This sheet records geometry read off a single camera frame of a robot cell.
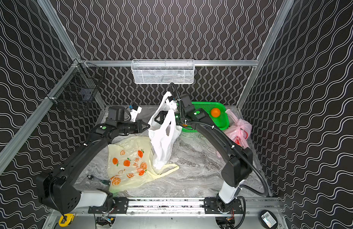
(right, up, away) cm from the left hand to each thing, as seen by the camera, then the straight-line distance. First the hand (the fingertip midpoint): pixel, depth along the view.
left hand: (154, 126), depth 74 cm
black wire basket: (-54, +22, +18) cm, 61 cm away
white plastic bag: (+6, -2, -6) cm, 8 cm away
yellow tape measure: (-43, -46, -5) cm, 63 cm away
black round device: (+57, -46, -4) cm, 73 cm away
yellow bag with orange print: (-17, -24, +14) cm, 32 cm away
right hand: (+4, +4, +2) cm, 6 cm away
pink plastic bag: (+49, -4, +9) cm, 50 cm away
